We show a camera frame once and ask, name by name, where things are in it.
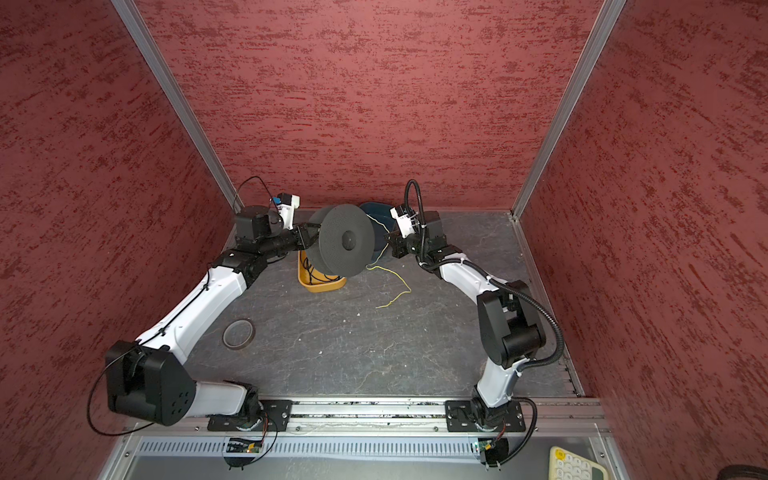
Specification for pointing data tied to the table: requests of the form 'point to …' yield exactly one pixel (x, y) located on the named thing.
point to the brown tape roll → (238, 334)
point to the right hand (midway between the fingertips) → (385, 240)
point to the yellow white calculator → (564, 465)
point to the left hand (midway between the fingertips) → (323, 231)
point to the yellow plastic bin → (313, 280)
